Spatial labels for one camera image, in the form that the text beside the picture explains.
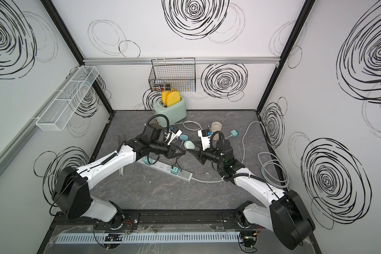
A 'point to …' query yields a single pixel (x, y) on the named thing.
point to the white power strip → (166, 170)
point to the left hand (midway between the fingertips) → (184, 153)
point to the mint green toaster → (175, 112)
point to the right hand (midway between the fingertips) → (193, 145)
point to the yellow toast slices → (170, 97)
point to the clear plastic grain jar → (216, 126)
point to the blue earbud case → (183, 137)
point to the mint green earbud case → (189, 145)
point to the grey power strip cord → (273, 171)
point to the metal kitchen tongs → (121, 138)
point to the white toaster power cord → (189, 120)
